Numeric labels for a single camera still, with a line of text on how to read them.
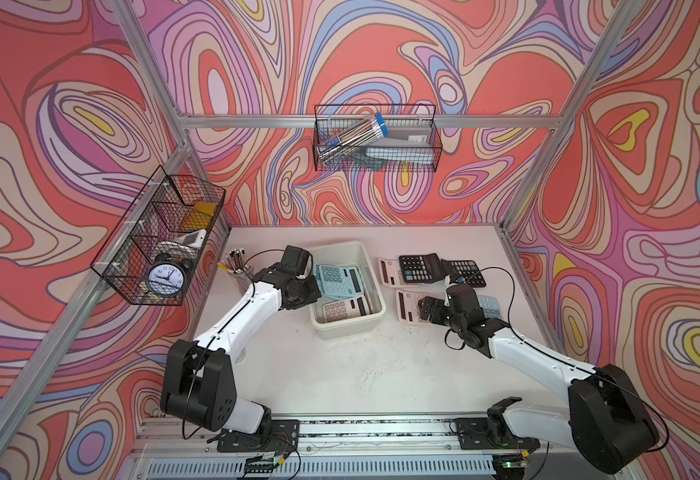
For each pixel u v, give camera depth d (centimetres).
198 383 42
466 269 105
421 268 104
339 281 96
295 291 63
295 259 68
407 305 94
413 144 88
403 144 86
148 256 73
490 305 96
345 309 94
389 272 102
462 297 67
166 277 68
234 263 92
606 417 41
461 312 67
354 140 80
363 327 78
